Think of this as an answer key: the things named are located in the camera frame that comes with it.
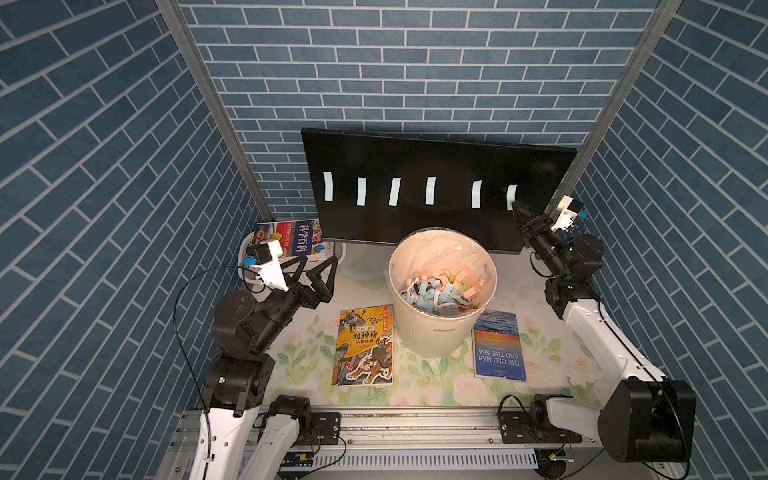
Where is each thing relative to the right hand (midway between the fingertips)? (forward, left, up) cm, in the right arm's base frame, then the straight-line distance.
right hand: (516, 207), depth 70 cm
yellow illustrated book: (-22, +36, -38) cm, 57 cm away
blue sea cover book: (-18, -3, -38) cm, 43 cm away
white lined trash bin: (-17, +20, -36) cm, 44 cm away
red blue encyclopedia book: (+9, +63, -27) cm, 69 cm away
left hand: (-20, +40, +1) cm, 44 cm away
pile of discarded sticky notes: (-9, +15, -26) cm, 31 cm away
